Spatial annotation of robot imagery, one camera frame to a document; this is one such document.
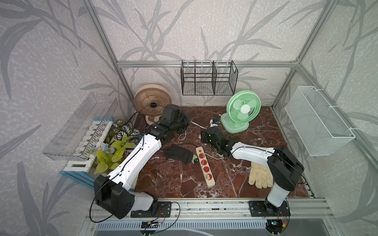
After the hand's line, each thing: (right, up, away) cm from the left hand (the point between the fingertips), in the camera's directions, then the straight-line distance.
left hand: (194, 118), depth 75 cm
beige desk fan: (-28, +11, +14) cm, 33 cm away
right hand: (+4, -9, +13) cm, 16 cm away
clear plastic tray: (-52, -10, -11) cm, 54 cm away
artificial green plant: (-41, -18, -7) cm, 45 cm away
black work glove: (-10, -23, +18) cm, 30 cm away
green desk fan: (+29, +6, +13) cm, 32 cm away
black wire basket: (+10, +29, +29) cm, 42 cm away
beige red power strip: (+9, -35, +5) cm, 36 cm away
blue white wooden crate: (-47, -20, -16) cm, 53 cm away
